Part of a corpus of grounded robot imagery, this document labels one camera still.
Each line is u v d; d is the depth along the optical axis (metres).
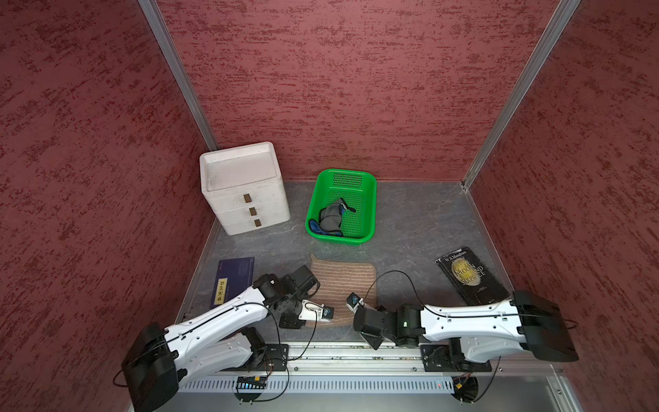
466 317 0.47
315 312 0.66
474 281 0.89
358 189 1.18
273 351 0.76
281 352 0.75
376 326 0.56
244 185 0.87
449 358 0.66
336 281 0.90
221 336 0.47
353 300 0.68
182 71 0.83
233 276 0.89
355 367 0.74
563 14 0.71
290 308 0.57
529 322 0.48
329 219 0.98
